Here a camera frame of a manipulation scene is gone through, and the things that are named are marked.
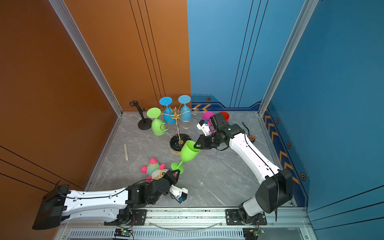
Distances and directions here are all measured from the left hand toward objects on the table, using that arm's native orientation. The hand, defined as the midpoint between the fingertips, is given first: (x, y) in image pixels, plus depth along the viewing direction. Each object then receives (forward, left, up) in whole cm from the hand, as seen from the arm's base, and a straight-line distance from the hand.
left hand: (177, 166), depth 75 cm
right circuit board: (-26, -37, -16) cm, 48 cm away
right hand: (+8, -9, +7) cm, 13 cm away
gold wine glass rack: (+25, +4, -14) cm, 29 cm away
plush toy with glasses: (+1, +14, -9) cm, 17 cm away
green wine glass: (+2, -6, +10) cm, 12 cm away
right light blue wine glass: (+33, -3, +4) cm, 33 cm away
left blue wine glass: (+29, +7, +5) cm, 31 cm away
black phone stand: (+39, +30, -13) cm, 51 cm away
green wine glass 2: (+21, +12, +5) cm, 25 cm away
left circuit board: (-26, +25, -17) cm, 40 cm away
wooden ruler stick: (+16, +36, -15) cm, 42 cm away
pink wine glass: (+36, -16, 0) cm, 39 cm away
